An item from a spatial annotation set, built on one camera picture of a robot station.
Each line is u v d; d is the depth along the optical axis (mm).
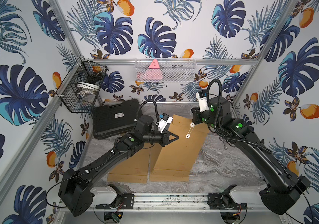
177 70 928
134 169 851
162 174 830
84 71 943
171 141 670
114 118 1008
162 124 639
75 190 390
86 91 901
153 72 914
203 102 591
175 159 677
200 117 603
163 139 606
